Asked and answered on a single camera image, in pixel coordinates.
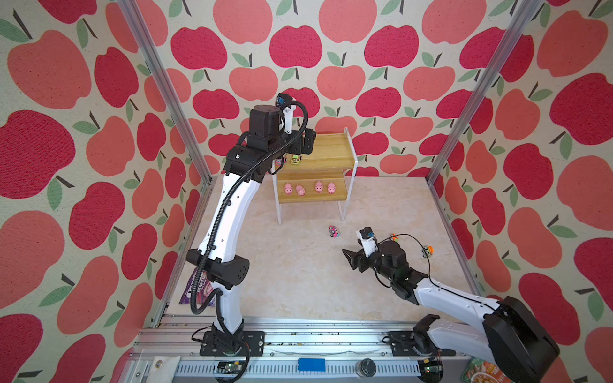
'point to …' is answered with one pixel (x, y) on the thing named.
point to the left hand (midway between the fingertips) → (306, 134)
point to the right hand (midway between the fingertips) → (353, 249)
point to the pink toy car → (334, 232)
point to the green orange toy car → (429, 250)
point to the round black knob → (365, 368)
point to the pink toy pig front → (331, 188)
